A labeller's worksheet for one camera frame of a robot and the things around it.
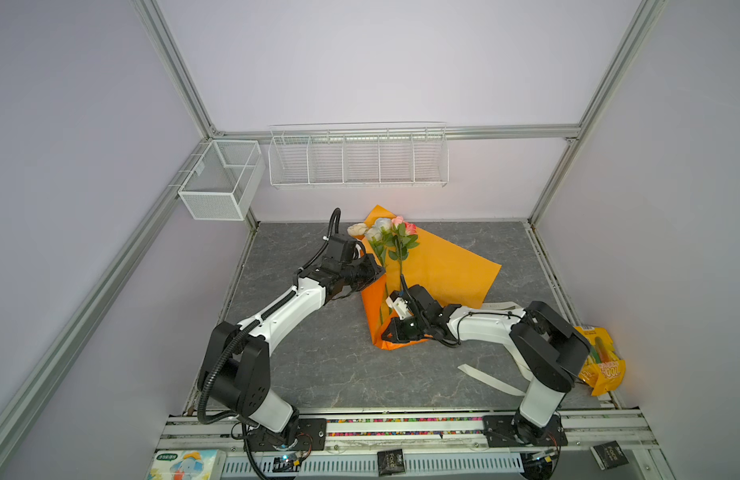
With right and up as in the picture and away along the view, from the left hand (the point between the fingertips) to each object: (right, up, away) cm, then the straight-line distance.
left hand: (388, 272), depth 83 cm
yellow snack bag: (+57, -26, -3) cm, 63 cm away
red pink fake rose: (+5, +10, +27) cm, 29 cm away
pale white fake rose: (-5, +12, +29) cm, 32 cm away
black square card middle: (0, -43, -15) cm, 45 cm away
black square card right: (+52, -42, -13) cm, 68 cm away
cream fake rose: (-11, +14, +29) cm, 34 cm away
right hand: (-2, -20, +4) cm, 20 cm away
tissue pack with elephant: (-45, -41, -17) cm, 64 cm away
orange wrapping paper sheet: (+9, +4, +28) cm, 30 cm away
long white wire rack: (-10, +38, +16) cm, 43 cm away
